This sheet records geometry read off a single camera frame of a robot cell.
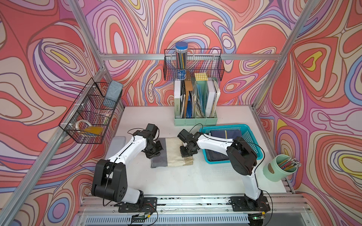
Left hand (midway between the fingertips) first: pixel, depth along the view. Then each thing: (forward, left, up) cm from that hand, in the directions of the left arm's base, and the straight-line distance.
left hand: (162, 153), depth 85 cm
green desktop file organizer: (+30, -22, +15) cm, 39 cm away
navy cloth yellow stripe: (-2, -32, 0) cm, 32 cm away
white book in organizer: (+34, -32, +15) cm, 49 cm away
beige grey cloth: (0, -5, -5) cm, 7 cm away
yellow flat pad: (0, +31, +24) cm, 39 cm away
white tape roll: (+1, +38, +26) cm, 46 cm away
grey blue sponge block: (+26, +28, +27) cm, 47 cm away
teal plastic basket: (+14, -56, +1) cm, 58 cm away
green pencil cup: (-11, -66, +5) cm, 67 cm away
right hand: (0, -15, -7) cm, 16 cm away
